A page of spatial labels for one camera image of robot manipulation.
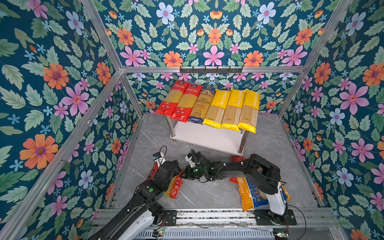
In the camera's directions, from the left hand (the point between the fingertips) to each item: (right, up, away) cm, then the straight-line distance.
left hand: (177, 161), depth 78 cm
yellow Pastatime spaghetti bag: (+20, +26, -6) cm, 34 cm away
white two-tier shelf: (+32, +9, +21) cm, 40 cm away
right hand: (0, -9, +4) cm, 10 cm away
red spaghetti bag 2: (+5, +31, -3) cm, 31 cm away
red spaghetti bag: (-3, +30, -4) cm, 30 cm away
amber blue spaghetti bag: (+13, +29, -5) cm, 32 cm away
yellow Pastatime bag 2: (+37, +27, -5) cm, 46 cm away
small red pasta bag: (+34, -2, +14) cm, 37 cm away
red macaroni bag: (-2, -14, +2) cm, 14 cm away
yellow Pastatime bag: (+27, +24, -9) cm, 37 cm away
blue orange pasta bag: (+39, -18, -1) cm, 43 cm away
